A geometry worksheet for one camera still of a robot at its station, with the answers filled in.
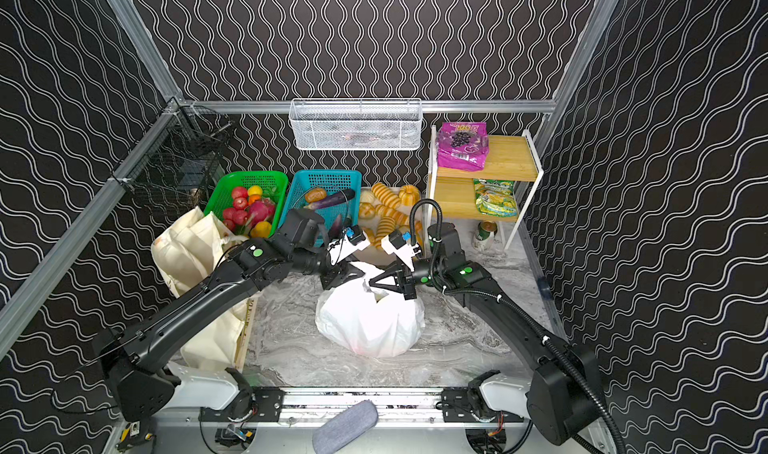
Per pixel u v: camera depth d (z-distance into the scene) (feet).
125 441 2.22
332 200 3.83
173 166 3.03
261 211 3.49
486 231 3.19
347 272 2.07
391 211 3.70
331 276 2.02
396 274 2.10
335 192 3.96
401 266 2.12
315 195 3.80
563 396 1.30
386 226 3.51
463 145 2.67
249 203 3.71
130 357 1.30
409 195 3.83
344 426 2.30
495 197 3.13
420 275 2.10
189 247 2.56
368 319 2.34
